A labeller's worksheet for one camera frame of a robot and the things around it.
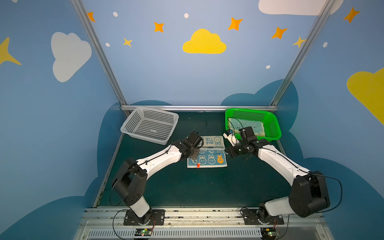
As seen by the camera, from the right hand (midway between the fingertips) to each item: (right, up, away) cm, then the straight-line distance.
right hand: (228, 148), depth 87 cm
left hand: (-20, -2, +1) cm, 20 cm away
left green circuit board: (-45, -38, -17) cm, 61 cm away
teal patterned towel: (-9, -6, +11) cm, 15 cm away
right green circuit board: (+16, -39, -16) cm, 45 cm away
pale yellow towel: (+12, +15, +23) cm, 30 cm away
